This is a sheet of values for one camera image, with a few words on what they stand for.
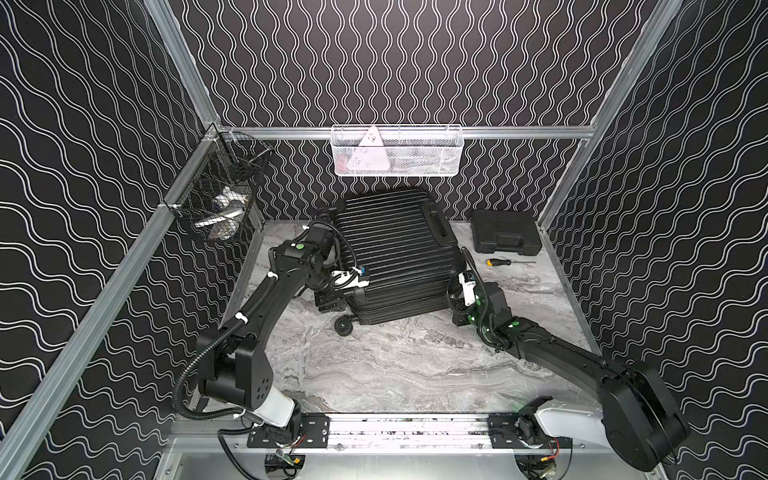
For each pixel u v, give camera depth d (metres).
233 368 0.42
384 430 0.76
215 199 0.84
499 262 1.07
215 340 0.41
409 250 0.85
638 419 0.41
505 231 1.13
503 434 0.73
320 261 0.63
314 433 0.75
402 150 1.27
